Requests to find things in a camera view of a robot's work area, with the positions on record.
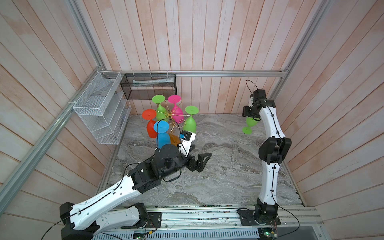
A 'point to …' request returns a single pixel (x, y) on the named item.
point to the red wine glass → (150, 114)
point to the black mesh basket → (143, 86)
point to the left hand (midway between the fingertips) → (202, 154)
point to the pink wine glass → (177, 114)
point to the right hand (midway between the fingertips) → (247, 112)
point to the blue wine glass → (163, 137)
